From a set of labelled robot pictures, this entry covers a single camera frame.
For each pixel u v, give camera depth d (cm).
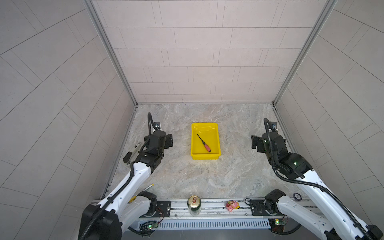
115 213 39
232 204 71
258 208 71
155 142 59
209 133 101
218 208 72
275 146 49
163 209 71
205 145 92
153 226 64
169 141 74
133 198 46
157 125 68
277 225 68
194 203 64
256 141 65
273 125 60
